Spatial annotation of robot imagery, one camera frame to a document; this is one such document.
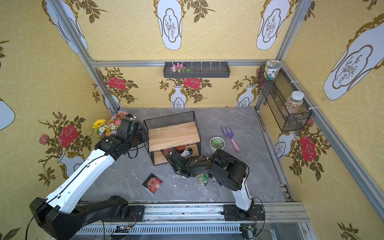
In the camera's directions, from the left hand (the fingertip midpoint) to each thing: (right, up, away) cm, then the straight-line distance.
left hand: (141, 132), depth 77 cm
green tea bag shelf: (+33, -26, +7) cm, 43 cm away
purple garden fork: (+53, -3, +27) cm, 60 cm away
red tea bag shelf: (+5, -29, +6) cm, 30 cm away
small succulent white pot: (+41, -7, +13) cm, 44 cm away
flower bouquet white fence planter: (-24, +2, +10) cm, 26 cm away
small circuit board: (-8, -47, -4) cm, 48 cm away
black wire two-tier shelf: (+11, -2, +11) cm, 16 cm away
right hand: (+13, -14, +16) cm, 25 cm away
